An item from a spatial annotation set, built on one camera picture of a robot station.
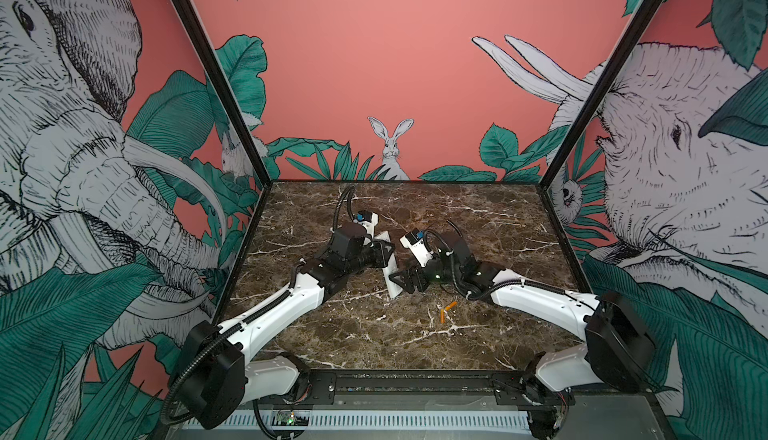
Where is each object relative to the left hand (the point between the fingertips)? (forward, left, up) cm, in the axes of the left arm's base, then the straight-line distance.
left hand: (395, 243), depth 78 cm
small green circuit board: (-36, +26, -20) cm, 49 cm away
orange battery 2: (-13, -13, -20) cm, 27 cm away
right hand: (-6, +1, -3) cm, 7 cm away
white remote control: (-10, +1, -7) cm, 12 cm away
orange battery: (-10, -17, -20) cm, 28 cm away
